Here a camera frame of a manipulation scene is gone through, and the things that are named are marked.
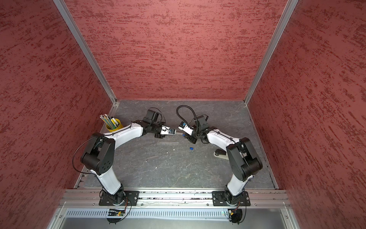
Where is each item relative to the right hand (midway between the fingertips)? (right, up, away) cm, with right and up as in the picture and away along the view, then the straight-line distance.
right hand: (186, 136), depth 92 cm
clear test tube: (-4, +3, -4) cm, 7 cm away
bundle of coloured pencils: (-50, +10, 0) cm, 51 cm away
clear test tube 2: (-12, -5, +3) cm, 14 cm away
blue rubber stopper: (+4, -8, 0) cm, 9 cm away
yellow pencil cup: (-45, +7, +1) cm, 45 cm away
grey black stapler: (+22, -10, -6) cm, 25 cm away
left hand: (-12, +4, +1) cm, 13 cm away
